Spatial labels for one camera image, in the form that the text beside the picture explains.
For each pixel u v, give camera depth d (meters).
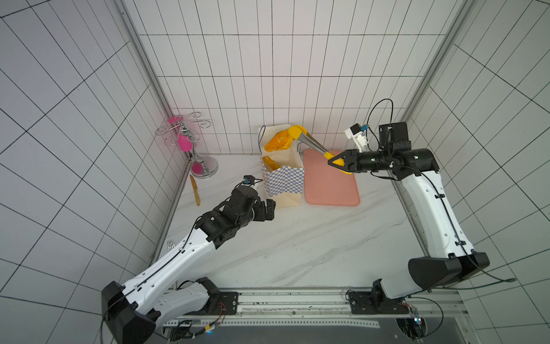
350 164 0.60
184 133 0.93
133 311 0.37
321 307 0.73
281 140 0.81
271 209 0.65
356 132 0.61
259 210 0.64
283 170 0.81
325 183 1.08
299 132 0.75
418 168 0.46
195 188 1.07
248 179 0.65
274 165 1.04
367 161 0.59
